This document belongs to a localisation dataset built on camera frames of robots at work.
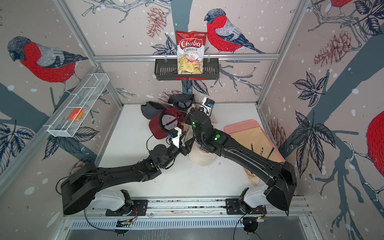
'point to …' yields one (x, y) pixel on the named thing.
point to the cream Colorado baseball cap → (197, 154)
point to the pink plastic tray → (243, 125)
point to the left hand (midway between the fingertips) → (192, 132)
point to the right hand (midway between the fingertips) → (189, 108)
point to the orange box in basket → (77, 114)
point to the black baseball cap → (183, 102)
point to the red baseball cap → (161, 123)
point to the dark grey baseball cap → (151, 109)
